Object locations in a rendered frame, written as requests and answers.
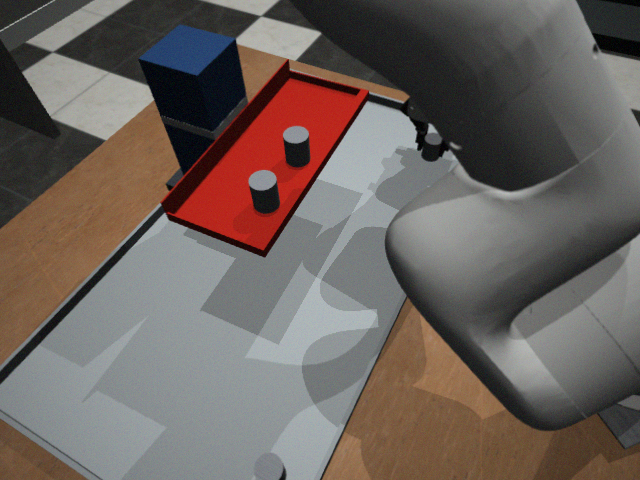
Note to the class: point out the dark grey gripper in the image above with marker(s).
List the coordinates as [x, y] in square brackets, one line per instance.
[415, 113]

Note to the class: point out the grey cylinder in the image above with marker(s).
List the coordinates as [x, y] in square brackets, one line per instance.
[297, 146]
[431, 147]
[264, 191]
[269, 466]

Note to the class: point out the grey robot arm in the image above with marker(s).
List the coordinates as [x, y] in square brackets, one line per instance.
[544, 197]

